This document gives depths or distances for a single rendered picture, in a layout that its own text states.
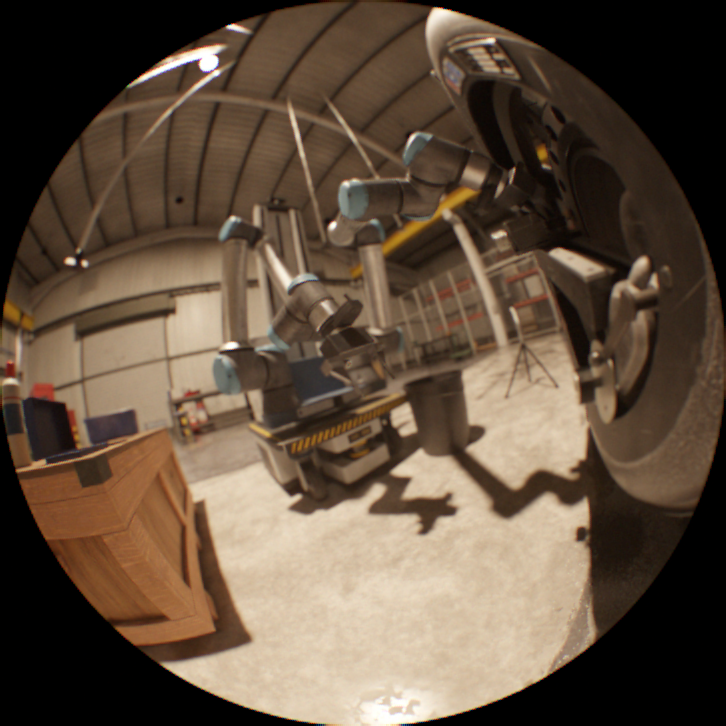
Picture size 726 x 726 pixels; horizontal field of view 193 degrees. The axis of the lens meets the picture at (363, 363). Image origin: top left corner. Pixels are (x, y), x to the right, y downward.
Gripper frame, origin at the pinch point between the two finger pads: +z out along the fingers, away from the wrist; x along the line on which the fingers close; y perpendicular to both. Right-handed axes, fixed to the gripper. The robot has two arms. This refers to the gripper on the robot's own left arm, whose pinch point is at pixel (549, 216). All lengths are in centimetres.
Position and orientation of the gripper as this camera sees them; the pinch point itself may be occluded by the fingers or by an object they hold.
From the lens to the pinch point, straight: 58.4
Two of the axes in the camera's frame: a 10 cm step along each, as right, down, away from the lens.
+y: 3.0, -8.2, -4.9
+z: 9.3, 3.7, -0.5
